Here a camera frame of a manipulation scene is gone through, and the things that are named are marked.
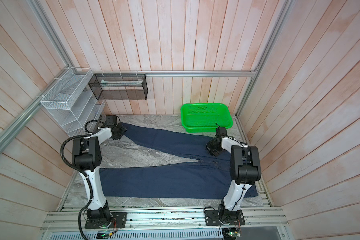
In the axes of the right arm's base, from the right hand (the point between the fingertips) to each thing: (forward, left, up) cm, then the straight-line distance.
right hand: (206, 148), depth 100 cm
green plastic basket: (+29, -1, 0) cm, 29 cm away
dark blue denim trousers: (-20, +2, -1) cm, 21 cm away
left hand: (+12, +58, +3) cm, 59 cm away
